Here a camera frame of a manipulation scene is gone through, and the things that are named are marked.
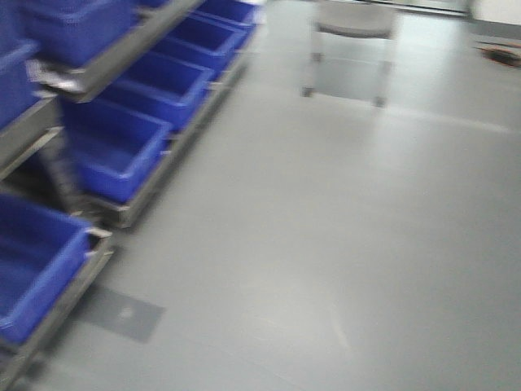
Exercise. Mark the row of blue bins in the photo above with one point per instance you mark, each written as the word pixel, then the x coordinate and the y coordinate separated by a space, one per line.
pixel 122 163

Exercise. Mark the blue plastic bin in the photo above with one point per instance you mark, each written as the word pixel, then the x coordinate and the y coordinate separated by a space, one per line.
pixel 36 264

